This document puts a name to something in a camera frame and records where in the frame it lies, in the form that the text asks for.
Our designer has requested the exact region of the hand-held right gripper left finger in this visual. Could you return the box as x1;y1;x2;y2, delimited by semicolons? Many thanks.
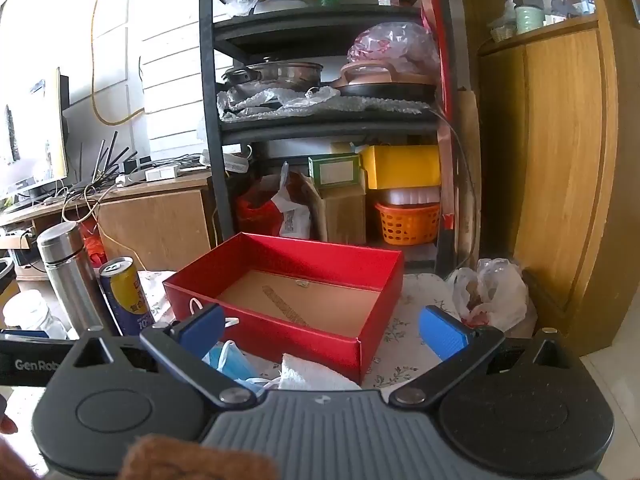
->
62;304;259;409

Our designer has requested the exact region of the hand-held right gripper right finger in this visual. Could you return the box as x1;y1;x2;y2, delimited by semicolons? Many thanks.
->
389;305;581;408

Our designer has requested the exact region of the blue face mask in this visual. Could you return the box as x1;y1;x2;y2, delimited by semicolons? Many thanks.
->
201;340;281;397

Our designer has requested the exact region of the red cardboard box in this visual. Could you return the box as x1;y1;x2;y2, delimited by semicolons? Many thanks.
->
163;232;405;385

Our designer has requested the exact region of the white towel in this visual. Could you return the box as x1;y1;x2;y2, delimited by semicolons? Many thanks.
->
278;352;362;392

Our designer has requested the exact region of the glass jar with white lid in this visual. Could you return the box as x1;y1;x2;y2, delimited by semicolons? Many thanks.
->
2;289;69;340

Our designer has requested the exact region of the steel thermos flask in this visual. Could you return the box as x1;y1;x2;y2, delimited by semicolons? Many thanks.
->
37;221;120;335

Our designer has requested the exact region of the yellow and blue can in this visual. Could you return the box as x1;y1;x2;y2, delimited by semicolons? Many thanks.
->
98;256;155;337

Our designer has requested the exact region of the small red bag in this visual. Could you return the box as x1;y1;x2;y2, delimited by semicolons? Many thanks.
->
81;234;107;267

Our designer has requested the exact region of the orange plastic basket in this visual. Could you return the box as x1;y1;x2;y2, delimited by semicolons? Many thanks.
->
374;202;442;246

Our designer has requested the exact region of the wooden TV cabinet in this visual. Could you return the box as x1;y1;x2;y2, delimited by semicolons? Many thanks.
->
0;172;217;273

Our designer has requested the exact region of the red plastic bag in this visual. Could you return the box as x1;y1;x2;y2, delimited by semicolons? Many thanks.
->
235;186;287;239

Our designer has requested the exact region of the brown fuzzy cloth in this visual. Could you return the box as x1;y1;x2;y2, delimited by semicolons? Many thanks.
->
119;434;280;480

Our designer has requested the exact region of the stack of clear plastic containers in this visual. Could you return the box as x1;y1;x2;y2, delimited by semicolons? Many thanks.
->
367;187;442;207

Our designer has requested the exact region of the white printed bag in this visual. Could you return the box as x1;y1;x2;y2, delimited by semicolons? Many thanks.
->
272;161;314;240

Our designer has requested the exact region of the brown cardboard box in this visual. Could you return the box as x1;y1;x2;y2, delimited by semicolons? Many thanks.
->
300;172;369;244

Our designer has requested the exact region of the white power strip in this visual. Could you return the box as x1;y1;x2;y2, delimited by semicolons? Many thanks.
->
199;152;250;174
144;162;182;182

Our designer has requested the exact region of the yellow box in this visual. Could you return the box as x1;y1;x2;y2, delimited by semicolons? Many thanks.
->
360;144;442;190

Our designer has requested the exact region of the black router with antennas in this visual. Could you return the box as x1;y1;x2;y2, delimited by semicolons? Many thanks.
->
75;131;142;187

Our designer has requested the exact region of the green box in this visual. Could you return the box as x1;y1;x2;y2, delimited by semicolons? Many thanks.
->
307;153;362;189

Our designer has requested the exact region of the flat screen monitor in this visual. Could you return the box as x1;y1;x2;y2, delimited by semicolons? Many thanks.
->
0;67;71;197

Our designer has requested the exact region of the black shelf rack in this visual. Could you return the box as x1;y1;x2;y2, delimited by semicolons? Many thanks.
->
198;0;459;277

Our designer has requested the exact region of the bubble wrap sheet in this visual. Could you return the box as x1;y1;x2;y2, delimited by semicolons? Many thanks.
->
216;85;432;123

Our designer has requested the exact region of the pan with pink lid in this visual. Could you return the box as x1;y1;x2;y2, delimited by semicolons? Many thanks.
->
329;59;439;105

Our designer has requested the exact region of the steel pot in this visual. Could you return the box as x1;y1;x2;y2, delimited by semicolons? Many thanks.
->
222;60;325;93

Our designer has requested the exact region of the red long board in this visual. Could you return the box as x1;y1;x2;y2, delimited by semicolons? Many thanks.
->
416;0;457;233

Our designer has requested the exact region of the pink clear plastic bag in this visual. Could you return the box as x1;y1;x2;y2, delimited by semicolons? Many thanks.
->
347;22;442;77

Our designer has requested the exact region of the pale green cup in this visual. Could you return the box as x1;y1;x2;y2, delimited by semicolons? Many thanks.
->
514;5;544;35

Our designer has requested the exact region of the yellow cable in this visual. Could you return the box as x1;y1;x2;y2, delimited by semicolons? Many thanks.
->
89;0;147;127

